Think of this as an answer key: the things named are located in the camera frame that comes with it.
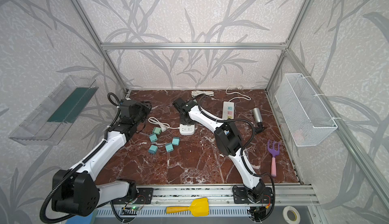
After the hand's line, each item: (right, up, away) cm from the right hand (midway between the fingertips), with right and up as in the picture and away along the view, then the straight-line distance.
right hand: (187, 117), depth 97 cm
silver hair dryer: (+48, -1, +4) cm, 48 cm away
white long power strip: (+28, +3, +8) cm, 29 cm away
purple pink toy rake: (+53, -20, -8) cm, 57 cm away
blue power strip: (+4, +17, +19) cm, 26 cm away
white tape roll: (+49, -41, -27) cm, 69 cm away
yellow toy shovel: (+9, -40, -26) cm, 48 cm away
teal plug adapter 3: (-10, -17, -8) cm, 21 cm away
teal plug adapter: (-6, -14, -5) cm, 16 cm away
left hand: (-17, +12, -14) cm, 26 cm away
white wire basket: (+54, +2, -35) cm, 64 cm away
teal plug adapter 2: (-19, -18, -8) cm, 27 cm away
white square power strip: (0, -8, -1) cm, 8 cm away
